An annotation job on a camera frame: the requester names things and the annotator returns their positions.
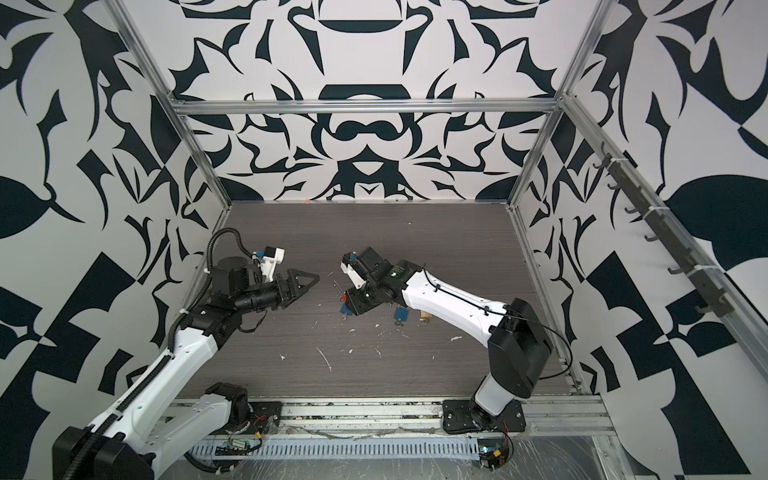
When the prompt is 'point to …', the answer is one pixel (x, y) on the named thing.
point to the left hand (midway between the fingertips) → (314, 279)
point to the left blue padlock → (344, 312)
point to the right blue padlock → (401, 313)
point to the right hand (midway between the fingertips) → (352, 300)
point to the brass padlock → (424, 317)
